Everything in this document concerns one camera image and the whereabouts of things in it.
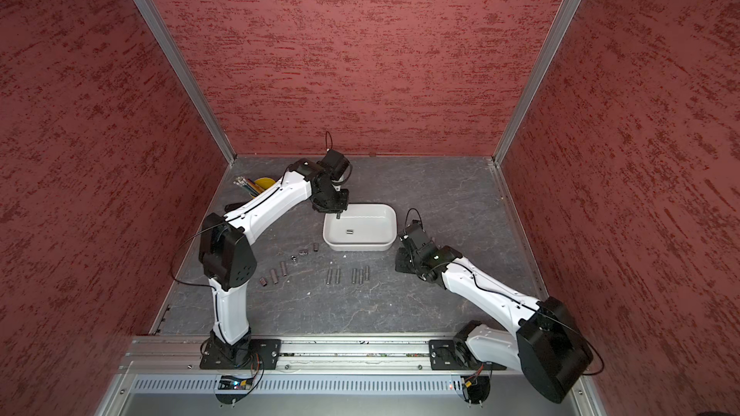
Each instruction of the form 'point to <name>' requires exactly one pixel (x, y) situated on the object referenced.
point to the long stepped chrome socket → (283, 269)
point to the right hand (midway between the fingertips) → (401, 264)
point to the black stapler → (232, 206)
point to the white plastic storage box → (364, 226)
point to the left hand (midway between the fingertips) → (339, 214)
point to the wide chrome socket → (303, 251)
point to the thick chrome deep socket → (275, 277)
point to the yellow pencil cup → (265, 182)
